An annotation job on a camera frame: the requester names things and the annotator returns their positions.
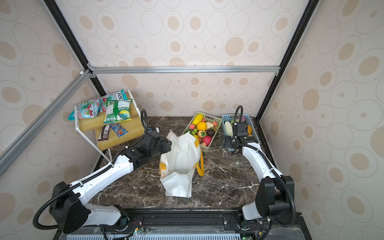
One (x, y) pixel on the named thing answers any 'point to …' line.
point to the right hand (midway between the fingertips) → (232, 140)
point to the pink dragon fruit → (207, 139)
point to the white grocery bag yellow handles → (176, 165)
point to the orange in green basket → (201, 126)
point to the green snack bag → (117, 111)
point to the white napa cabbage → (229, 128)
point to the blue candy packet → (119, 130)
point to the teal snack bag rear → (119, 96)
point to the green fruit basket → (213, 122)
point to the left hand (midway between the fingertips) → (172, 141)
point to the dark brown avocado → (210, 132)
